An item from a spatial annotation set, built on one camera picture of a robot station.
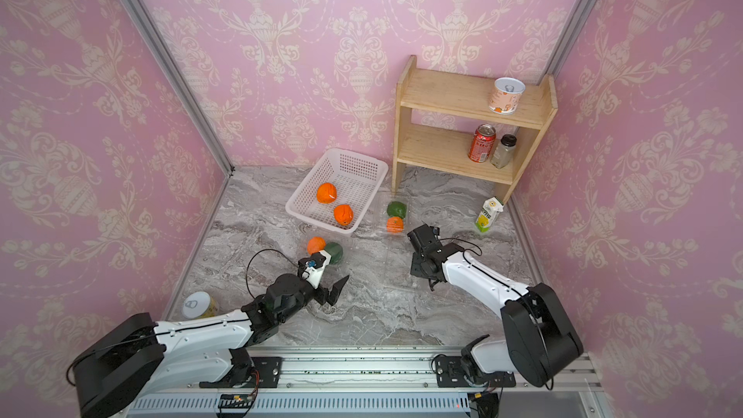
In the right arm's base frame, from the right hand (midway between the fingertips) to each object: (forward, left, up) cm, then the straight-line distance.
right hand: (423, 266), depth 89 cm
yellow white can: (-9, +64, +2) cm, 65 cm away
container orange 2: (+16, +7, -1) cm, 18 cm away
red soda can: (+27, -19, +25) cm, 42 cm away
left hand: (-3, +26, +6) cm, 27 cm away
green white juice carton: (+15, -23, +8) cm, 29 cm away
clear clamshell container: (+10, +30, +3) cm, 31 cm away
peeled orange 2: (+20, +25, +2) cm, 32 cm away
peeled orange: (+30, +32, +3) cm, 44 cm away
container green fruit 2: (+22, +6, 0) cm, 23 cm away
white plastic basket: (+41, +21, -2) cm, 46 cm away
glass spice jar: (+24, -25, +24) cm, 42 cm away
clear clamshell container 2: (+20, +3, -2) cm, 20 cm away
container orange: (+9, +34, +2) cm, 35 cm away
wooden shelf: (+35, -11, +16) cm, 40 cm away
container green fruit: (+7, +27, 0) cm, 28 cm away
